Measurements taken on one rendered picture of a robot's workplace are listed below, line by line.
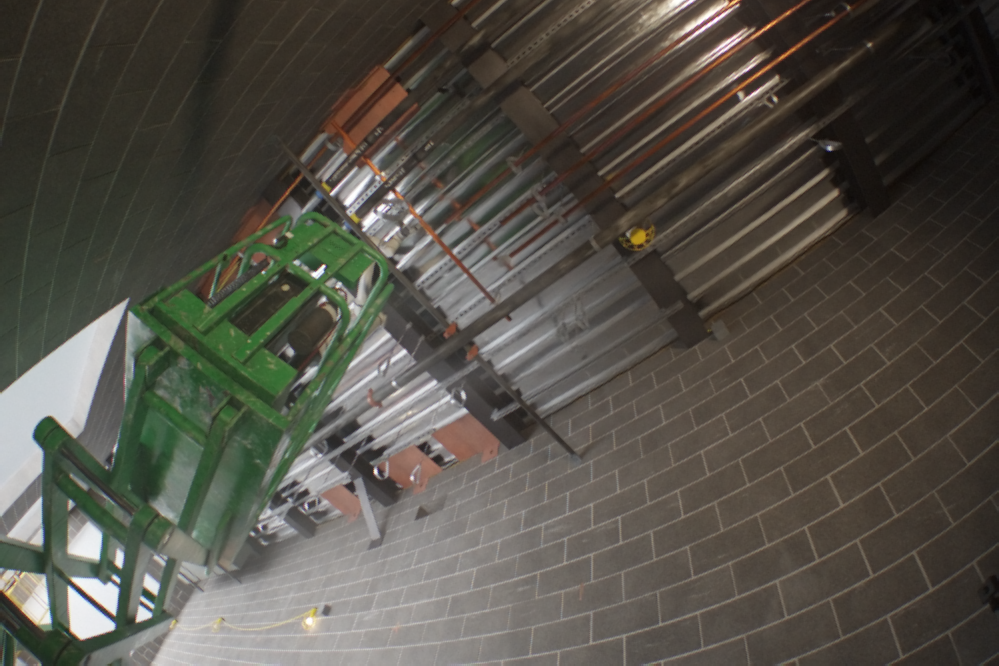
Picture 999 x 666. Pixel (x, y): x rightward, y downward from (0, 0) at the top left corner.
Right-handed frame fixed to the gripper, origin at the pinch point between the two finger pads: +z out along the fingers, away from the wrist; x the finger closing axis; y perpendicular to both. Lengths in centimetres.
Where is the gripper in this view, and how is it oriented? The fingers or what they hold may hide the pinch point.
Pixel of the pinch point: (418, 218)
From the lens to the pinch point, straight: 322.3
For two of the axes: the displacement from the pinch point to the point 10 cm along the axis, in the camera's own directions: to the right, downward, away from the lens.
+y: 6.5, 7.2, 2.5
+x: -3.3, 5.5, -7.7
